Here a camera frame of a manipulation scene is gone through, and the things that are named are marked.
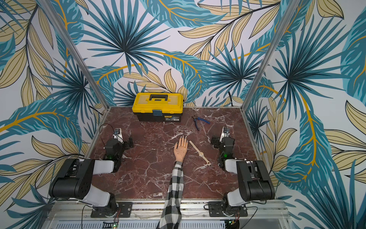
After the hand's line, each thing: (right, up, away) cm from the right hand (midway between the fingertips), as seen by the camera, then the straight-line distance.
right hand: (222, 135), depth 92 cm
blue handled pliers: (-16, +10, +18) cm, 26 cm away
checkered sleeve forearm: (-31, -36, -26) cm, 54 cm away
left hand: (-64, -1, 0) cm, 64 cm away
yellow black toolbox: (-43, +19, +4) cm, 47 cm away
